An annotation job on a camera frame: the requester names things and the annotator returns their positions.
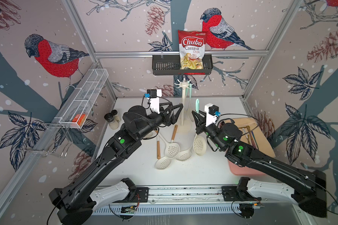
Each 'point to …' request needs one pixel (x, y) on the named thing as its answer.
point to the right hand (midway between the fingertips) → (194, 110)
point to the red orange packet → (79, 118)
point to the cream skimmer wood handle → (172, 149)
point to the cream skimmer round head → (163, 163)
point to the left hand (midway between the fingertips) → (180, 102)
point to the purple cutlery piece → (255, 139)
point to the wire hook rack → (48, 138)
